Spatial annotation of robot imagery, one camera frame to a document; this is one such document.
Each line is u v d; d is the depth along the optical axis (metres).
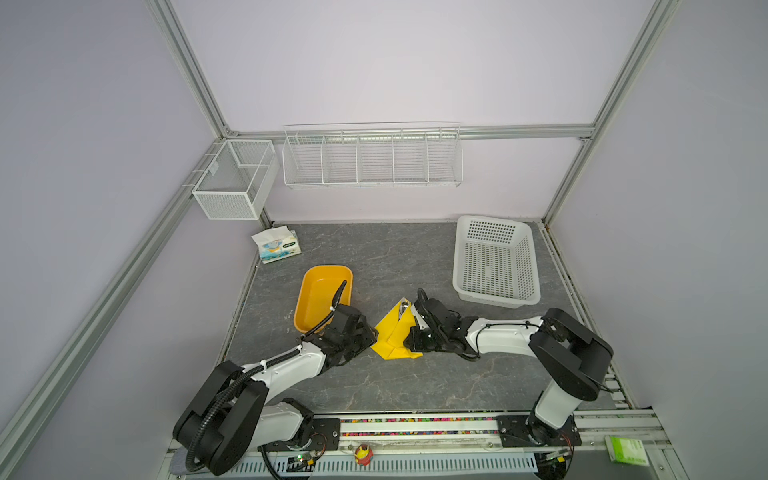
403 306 0.94
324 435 0.73
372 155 1.02
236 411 0.41
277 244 1.07
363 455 0.67
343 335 0.68
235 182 0.96
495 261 1.08
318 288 1.01
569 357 0.46
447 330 0.71
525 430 0.74
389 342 0.88
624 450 0.69
